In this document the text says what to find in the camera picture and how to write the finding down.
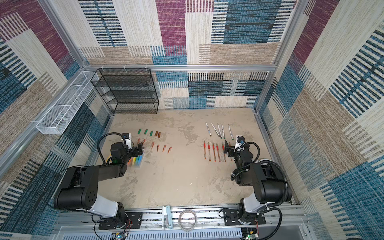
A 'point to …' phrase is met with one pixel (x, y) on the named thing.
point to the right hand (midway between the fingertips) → (235, 141)
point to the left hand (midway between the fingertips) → (134, 143)
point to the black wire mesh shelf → (127, 90)
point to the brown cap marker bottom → (215, 129)
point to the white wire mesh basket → (54, 121)
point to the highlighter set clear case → (135, 162)
